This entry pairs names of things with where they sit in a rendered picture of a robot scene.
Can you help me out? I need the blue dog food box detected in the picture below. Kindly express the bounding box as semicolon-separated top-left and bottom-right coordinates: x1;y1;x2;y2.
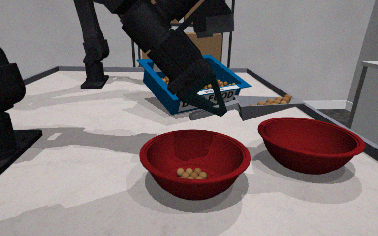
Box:
138;55;251;115

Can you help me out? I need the red bowl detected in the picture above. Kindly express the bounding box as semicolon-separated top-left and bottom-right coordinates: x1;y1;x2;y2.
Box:
139;130;251;201
258;117;365;175

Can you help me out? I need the grey table edge rim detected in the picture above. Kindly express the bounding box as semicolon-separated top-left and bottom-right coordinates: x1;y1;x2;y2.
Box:
23;66;378;161

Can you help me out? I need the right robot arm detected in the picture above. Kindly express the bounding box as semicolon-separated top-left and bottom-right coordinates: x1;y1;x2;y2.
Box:
0;0;234;175

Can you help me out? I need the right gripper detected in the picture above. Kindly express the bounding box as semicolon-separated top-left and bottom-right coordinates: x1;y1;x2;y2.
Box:
147;29;227;117

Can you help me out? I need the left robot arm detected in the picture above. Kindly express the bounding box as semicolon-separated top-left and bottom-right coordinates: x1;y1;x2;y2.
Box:
73;0;109;89

